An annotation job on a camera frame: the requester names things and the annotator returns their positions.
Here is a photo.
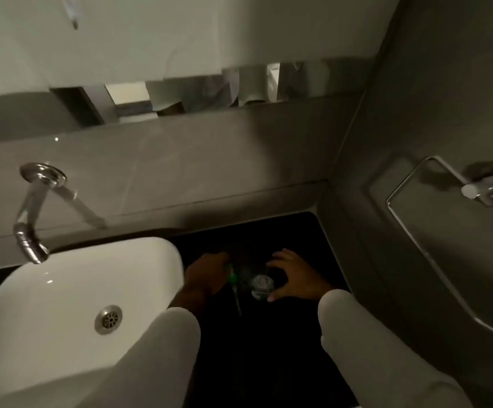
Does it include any person's right forearm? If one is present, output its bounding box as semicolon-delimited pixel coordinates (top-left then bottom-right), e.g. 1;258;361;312
317;288;475;408

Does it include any green white hand sanitizer bottle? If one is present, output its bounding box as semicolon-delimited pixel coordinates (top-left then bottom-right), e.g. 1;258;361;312
225;261;275;317

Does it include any person's right hand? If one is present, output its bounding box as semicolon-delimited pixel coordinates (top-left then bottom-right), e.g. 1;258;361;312
265;248;335;304

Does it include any chrome wall faucet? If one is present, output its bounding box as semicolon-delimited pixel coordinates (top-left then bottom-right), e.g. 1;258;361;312
12;162;67;265

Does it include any person's left hand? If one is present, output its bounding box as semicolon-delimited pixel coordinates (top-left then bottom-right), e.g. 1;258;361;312
184;252;233;296

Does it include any person's left forearm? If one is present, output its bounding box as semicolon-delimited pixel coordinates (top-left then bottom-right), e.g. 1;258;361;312
76;287;202;408

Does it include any wall mirror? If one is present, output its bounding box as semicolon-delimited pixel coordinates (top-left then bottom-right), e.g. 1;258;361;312
0;0;402;146

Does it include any white ceramic sink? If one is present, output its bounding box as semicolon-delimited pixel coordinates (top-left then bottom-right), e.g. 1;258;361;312
0;236;186;408

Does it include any chrome towel ring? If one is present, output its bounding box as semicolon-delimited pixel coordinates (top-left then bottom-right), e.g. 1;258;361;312
385;155;493;342

